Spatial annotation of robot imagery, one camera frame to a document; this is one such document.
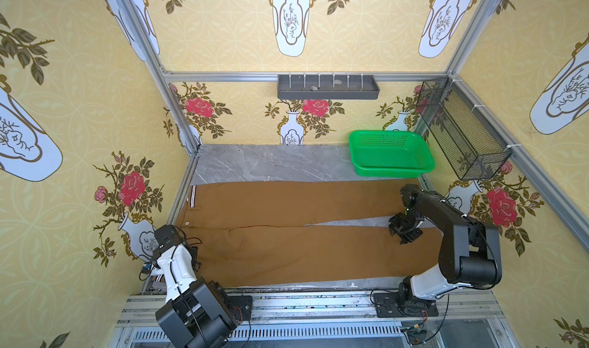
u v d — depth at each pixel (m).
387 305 0.73
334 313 0.73
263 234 0.87
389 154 1.18
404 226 0.76
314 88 0.90
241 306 0.73
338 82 0.92
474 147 0.75
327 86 0.92
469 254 0.46
